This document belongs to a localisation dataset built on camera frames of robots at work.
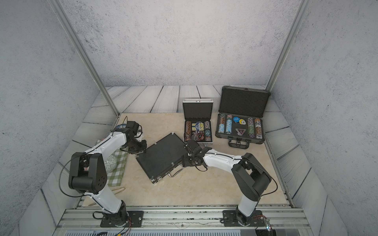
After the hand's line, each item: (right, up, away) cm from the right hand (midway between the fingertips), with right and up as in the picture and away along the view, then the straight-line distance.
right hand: (186, 162), depth 88 cm
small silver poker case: (+7, +30, +21) cm, 37 cm away
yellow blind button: (+39, +24, +19) cm, 50 cm away
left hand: (-24, +6, +3) cm, 25 cm away
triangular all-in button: (+37, +17, +15) cm, 43 cm away
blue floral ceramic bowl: (-48, +21, +18) cm, 55 cm away
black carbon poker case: (-15, +3, +2) cm, 15 cm away
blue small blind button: (+36, +26, +23) cm, 50 cm away
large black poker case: (+39, +27, +23) cm, 53 cm away
